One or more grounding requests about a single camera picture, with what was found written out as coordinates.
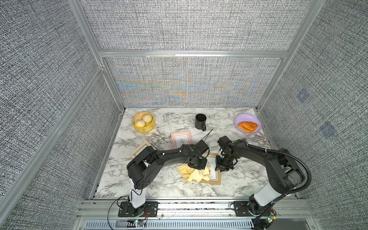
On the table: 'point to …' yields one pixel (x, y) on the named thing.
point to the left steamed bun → (140, 123)
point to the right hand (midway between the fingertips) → (217, 167)
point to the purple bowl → (245, 117)
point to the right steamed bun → (147, 118)
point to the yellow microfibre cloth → (192, 174)
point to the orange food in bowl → (247, 126)
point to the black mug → (200, 119)
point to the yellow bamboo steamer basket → (148, 127)
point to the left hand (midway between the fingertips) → (205, 167)
